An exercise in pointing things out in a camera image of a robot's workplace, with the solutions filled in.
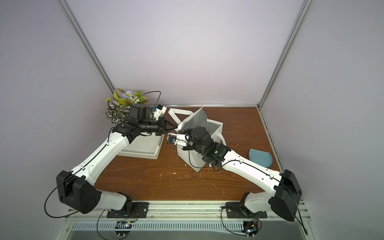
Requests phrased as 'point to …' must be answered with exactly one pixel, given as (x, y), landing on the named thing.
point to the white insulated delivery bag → (189, 120)
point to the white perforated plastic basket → (146, 145)
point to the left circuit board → (123, 224)
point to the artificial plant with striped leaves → (119, 107)
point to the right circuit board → (250, 228)
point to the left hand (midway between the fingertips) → (178, 127)
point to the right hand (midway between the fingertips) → (181, 126)
